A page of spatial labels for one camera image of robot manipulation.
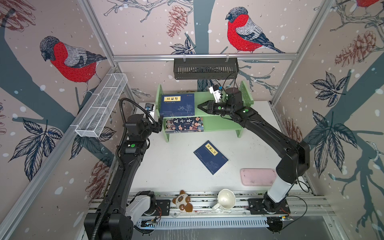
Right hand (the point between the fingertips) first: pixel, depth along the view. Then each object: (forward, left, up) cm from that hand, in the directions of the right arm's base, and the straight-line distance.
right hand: (197, 108), depth 75 cm
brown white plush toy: (-37, +7, -29) cm, 48 cm away
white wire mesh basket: (-13, +51, +1) cm, 53 cm away
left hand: (-4, +22, 0) cm, 22 cm away
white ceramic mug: (-35, -16, -31) cm, 49 cm away
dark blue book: (+4, +11, -1) cm, 12 cm away
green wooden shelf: (+5, -8, -18) cm, 21 cm away
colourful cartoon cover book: (+2, +4, -17) cm, 18 cm away
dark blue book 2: (-13, -9, -32) cm, 35 cm away
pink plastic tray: (-23, -34, -31) cm, 51 cm away
